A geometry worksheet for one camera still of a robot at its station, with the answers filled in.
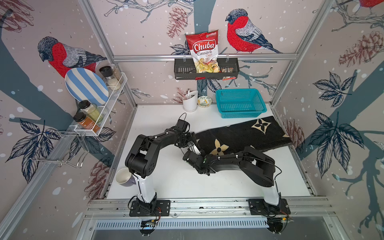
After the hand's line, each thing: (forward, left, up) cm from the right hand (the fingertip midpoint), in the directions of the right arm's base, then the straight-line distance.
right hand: (195, 153), depth 92 cm
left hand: (+9, +1, +3) cm, 9 cm away
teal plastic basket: (+47, -35, -1) cm, 59 cm away
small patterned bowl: (+47, -5, +1) cm, 47 cm away
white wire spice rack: (+4, +43, +36) cm, 56 cm away
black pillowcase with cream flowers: (+15, -42, -1) cm, 44 cm away
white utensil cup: (+36, +5, +8) cm, 37 cm away
